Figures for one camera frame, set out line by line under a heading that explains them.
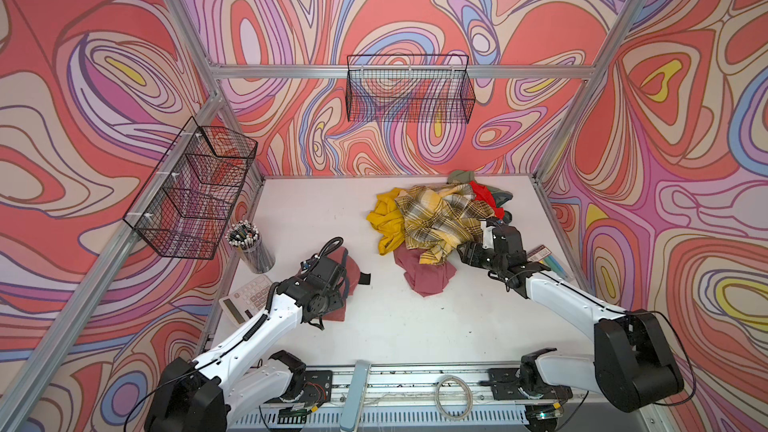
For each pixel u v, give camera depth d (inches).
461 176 46.3
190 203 31.7
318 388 28.3
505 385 28.8
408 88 38.1
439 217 35.6
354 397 27.6
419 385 29.6
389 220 39.1
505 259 26.6
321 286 24.6
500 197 42.5
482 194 41.3
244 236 32.5
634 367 16.3
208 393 15.3
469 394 28.2
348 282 34.1
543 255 37.7
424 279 35.1
